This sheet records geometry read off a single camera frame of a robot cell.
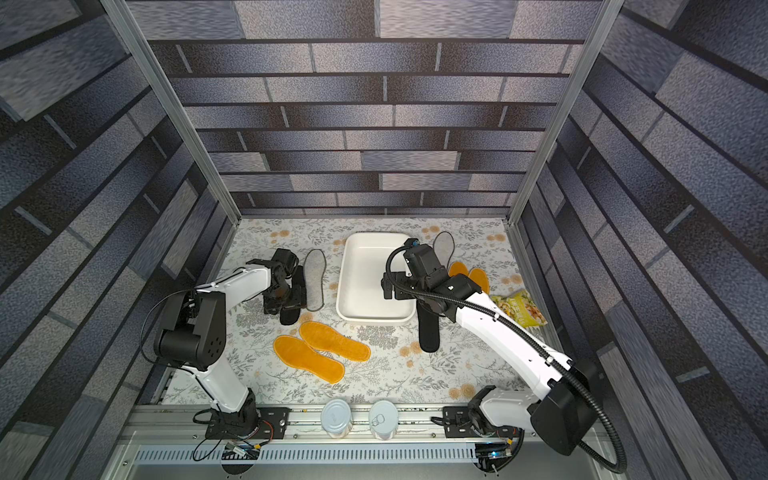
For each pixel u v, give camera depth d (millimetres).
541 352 425
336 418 700
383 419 698
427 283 565
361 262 1050
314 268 1034
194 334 482
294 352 857
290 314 924
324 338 878
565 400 382
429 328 894
